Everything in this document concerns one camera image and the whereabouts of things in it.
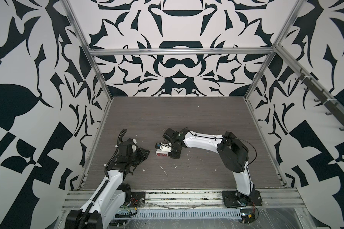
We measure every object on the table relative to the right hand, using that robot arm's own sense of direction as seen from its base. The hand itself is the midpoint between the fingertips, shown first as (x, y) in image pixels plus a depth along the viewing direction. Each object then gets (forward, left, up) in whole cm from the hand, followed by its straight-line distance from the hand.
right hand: (171, 151), depth 90 cm
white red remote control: (-3, +6, +4) cm, 7 cm away
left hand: (-1, +13, +6) cm, 15 cm away
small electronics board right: (-32, -37, -3) cm, 49 cm away
